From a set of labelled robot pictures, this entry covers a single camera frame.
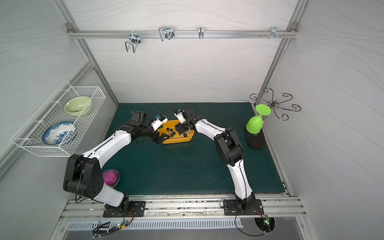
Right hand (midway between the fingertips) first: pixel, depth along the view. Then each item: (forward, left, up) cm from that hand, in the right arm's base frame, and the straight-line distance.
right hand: (180, 124), depth 99 cm
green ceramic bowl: (-13, +46, +29) cm, 56 cm away
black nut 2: (-5, +6, -7) cm, 10 cm away
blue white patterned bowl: (-27, +47, +27) cm, 61 cm away
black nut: (-2, +5, -8) cm, 10 cm away
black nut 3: (-4, -3, -7) cm, 9 cm away
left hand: (-11, +7, +8) cm, 15 cm away
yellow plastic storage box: (+1, +9, -6) cm, 11 cm away
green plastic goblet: (-10, -43, +15) cm, 47 cm away
